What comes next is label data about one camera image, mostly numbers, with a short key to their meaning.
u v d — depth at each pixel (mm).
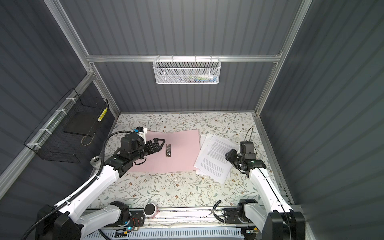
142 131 721
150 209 724
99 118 798
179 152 967
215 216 744
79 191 443
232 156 754
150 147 694
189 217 754
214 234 771
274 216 413
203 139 1051
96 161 788
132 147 600
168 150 967
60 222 378
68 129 749
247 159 642
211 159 957
